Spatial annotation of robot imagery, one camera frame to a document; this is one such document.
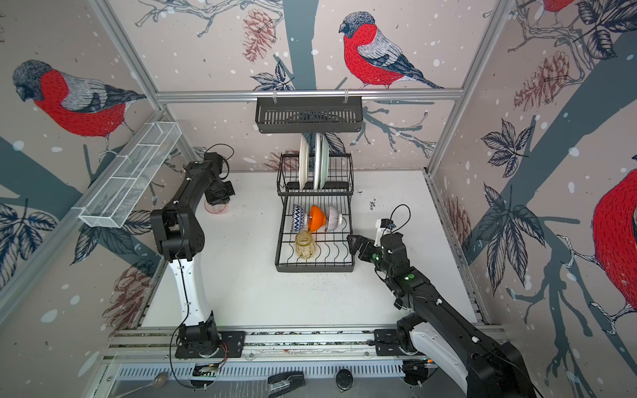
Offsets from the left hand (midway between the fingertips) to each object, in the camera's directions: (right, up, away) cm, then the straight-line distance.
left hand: (226, 198), depth 98 cm
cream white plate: (+33, +15, -20) cm, 42 cm away
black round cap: (+45, -44, -38) cm, 74 cm away
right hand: (+50, -14, -16) cm, 55 cm away
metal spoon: (-6, -50, -31) cm, 59 cm away
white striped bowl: (+43, -8, -6) cm, 45 cm away
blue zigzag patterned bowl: (+30, -8, -6) cm, 32 cm away
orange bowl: (+37, -8, -5) cm, 38 cm away
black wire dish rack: (+43, -21, -7) cm, 48 cm away
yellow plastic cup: (+33, -17, -13) cm, 39 cm away
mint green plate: (+39, +10, -24) cm, 47 cm away
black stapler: (+29, -50, -32) cm, 66 cm away
